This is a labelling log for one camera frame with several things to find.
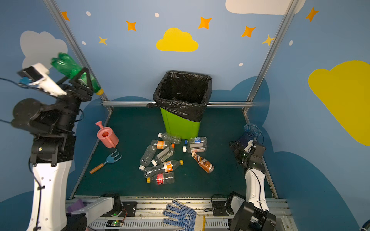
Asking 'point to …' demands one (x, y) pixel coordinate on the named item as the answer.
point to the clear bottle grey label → (197, 147)
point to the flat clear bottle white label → (163, 156)
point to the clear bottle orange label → (165, 167)
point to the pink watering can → (107, 135)
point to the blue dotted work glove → (187, 218)
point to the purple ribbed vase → (252, 130)
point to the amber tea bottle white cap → (205, 164)
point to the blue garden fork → (110, 159)
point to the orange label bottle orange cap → (162, 145)
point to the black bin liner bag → (185, 94)
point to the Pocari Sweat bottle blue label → (147, 158)
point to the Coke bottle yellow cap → (163, 178)
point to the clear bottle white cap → (170, 137)
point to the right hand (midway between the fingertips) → (234, 145)
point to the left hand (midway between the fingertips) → (84, 71)
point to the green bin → (185, 128)
